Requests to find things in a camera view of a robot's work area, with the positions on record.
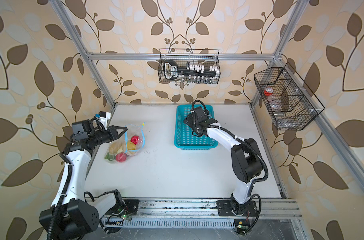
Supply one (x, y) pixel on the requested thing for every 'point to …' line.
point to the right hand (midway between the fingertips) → (189, 124)
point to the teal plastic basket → (184, 138)
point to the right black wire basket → (291, 104)
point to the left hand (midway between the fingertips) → (126, 128)
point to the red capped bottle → (268, 91)
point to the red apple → (134, 139)
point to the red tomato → (121, 157)
